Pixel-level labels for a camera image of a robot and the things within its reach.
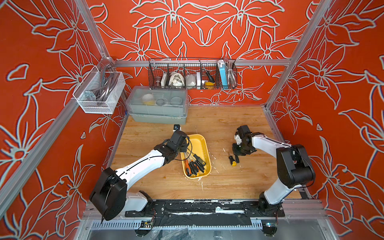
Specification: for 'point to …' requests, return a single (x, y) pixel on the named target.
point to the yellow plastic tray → (198, 145)
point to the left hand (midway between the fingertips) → (182, 140)
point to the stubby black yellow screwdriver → (233, 162)
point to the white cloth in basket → (176, 80)
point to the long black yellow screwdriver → (201, 168)
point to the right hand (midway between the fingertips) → (232, 152)
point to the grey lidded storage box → (164, 106)
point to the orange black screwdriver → (187, 167)
